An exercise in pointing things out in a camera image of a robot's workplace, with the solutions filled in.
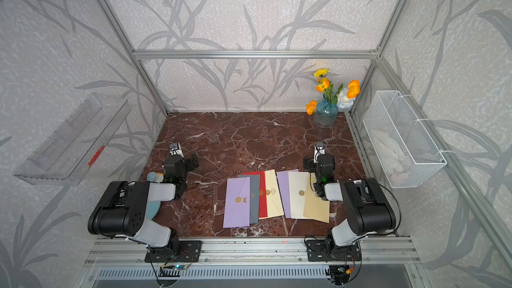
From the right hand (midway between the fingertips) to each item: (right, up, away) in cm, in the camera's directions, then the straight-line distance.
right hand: (317, 153), depth 95 cm
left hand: (-64, 0, -1) cm, 64 cm away
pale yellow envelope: (-22, -20, -8) cm, 31 cm away
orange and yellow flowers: (+8, +25, -14) cm, 29 cm away
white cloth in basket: (+23, +1, -19) cm, 30 cm away
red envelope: (-26, -22, -10) cm, 35 cm away
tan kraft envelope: (-3, -23, -8) cm, 25 cm away
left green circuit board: (-55, -38, -25) cm, 71 cm away
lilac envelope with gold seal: (-37, -21, -9) cm, 44 cm away
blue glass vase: (+7, +20, +10) cm, 24 cm away
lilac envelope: (-17, -13, -3) cm, 21 cm away
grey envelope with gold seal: (-30, -18, -8) cm, 36 cm away
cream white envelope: (-10, -13, -3) cm, 17 cm away
